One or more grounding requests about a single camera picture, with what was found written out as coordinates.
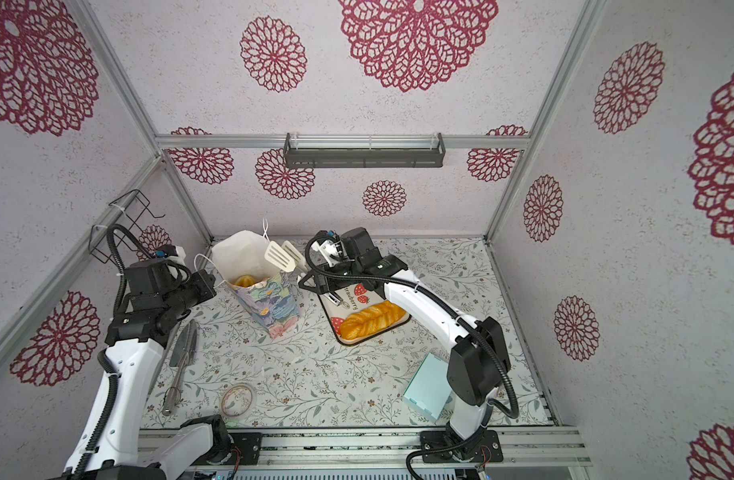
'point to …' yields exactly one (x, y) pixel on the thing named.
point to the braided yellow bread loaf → (370, 320)
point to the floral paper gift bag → (268, 291)
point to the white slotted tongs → (285, 256)
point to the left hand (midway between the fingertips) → (214, 282)
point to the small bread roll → (244, 280)
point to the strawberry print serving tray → (340, 304)
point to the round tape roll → (236, 400)
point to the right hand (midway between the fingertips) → (304, 278)
